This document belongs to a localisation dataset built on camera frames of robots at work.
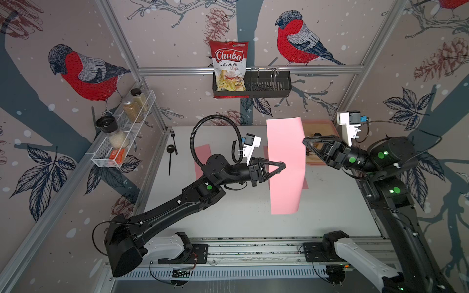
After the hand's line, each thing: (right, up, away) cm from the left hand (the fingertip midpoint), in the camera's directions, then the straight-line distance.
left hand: (285, 168), depth 50 cm
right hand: (+5, +7, -1) cm, 9 cm away
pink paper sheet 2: (+22, -16, +44) cm, 52 cm away
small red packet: (-58, +3, +16) cm, 61 cm away
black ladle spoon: (-56, +3, +60) cm, 82 cm away
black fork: (-57, +12, +68) cm, 89 cm away
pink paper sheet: (-37, 0, +58) cm, 69 cm away
